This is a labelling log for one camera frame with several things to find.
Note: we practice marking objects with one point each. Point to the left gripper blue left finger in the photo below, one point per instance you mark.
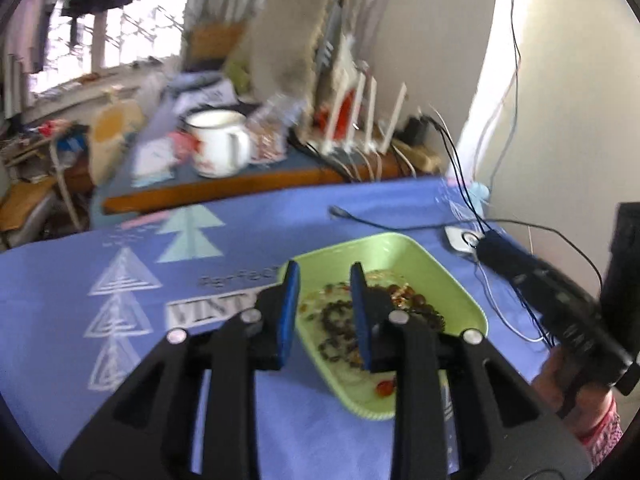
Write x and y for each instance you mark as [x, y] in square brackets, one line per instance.
[188, 409]

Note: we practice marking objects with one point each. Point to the white wifi router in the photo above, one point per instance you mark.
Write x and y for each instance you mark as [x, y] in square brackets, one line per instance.
[349, 123]

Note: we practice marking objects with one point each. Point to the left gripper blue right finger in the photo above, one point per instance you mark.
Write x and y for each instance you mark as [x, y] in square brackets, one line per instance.
[462, 410]

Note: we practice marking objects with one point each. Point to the cardboard box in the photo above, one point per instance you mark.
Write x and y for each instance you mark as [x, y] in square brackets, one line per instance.
[212, 41]

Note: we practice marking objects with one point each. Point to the white round-button device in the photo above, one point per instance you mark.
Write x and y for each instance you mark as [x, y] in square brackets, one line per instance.
[463, 240]

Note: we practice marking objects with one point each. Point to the green plastic tray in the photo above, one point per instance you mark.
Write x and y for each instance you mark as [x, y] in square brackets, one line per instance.
[385, 258]

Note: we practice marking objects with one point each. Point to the clear plastic snack bag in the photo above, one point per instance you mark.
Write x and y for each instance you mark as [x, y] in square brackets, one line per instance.
[268, 128]

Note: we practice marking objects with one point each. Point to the right hand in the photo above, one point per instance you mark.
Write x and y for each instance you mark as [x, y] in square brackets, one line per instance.
[592, 402]

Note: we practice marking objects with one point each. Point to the black power adapter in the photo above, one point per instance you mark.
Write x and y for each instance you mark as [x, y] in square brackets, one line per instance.
[416, 130]

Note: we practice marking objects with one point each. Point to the grey curtain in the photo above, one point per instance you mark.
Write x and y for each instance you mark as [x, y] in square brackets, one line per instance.
[301, 48]

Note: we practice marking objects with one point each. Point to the wooden desk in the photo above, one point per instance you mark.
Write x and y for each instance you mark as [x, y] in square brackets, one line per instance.
[187, 187]

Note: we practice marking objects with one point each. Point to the blue patterned bedsheet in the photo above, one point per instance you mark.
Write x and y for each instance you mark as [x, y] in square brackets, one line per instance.
[77, 313]

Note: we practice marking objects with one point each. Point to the white enamel mug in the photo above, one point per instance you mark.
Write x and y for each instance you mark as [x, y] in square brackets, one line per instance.
[223, 146]

